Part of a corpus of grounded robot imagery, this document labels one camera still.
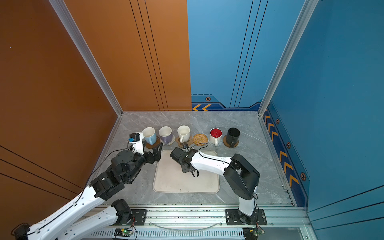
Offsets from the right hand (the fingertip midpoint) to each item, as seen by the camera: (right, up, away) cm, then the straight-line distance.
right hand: (188, 166), depth 88 cm
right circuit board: (+31, -27, -18) cm, 45 cm away
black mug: (+29, +17, +9) cm, 34 cm away
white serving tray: (-12, -7, -1) cm, 14 cm away
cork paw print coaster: (-6, +12, +12) cm, 18 cm away
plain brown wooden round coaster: (+24, +13, +14) cm, 31 cm away
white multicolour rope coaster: (-12, +13, +15) cm, 23 cm away
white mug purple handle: (-17, +19, +14) cm, 29 cm away
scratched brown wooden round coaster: (-22, +11, +11) cm, 27 cm away
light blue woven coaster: (+16, +11, +10) cm, 22 cm away
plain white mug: (-4, +20, +12) cm, 24 cm away
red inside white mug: (+18, +18, +13) cm, 28 cm away
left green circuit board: (-30, -27, -17) cm, 44 cm away
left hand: (-15, +16, -18) cm, 29 cm away
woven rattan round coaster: (+7, +15, +15) cm, 23 cm away
